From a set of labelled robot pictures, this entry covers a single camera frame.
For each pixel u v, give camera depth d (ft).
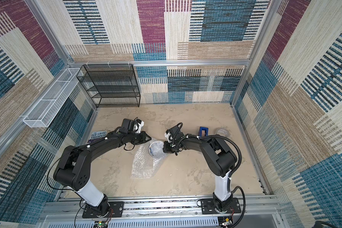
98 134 3.26
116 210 2.41
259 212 2.41
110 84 3.57
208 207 2.39
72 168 1.52
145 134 2.87
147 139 2.73
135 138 2.59
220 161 1.64
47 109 2.39
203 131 3.14
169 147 2.75
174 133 2.54
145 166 2.77
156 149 2.99
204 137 1.87
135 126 2.57
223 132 3.34
